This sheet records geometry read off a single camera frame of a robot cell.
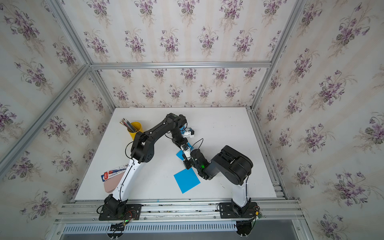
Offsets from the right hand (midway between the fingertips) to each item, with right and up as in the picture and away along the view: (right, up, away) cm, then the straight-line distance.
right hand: (184, 156), depth 94 cm
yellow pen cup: (-33, +18, +6) cm, 38 cm away
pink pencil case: (-40, -13, -12) cm, 43 cm away
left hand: (0, +4, +3) cm, 5 cm away
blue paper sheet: (-3, +1, -1) cm, 3 cm away
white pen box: (-41, -8, -10) cm, 43 cm away
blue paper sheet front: (+2, -11, -10) cm, 15 cm away
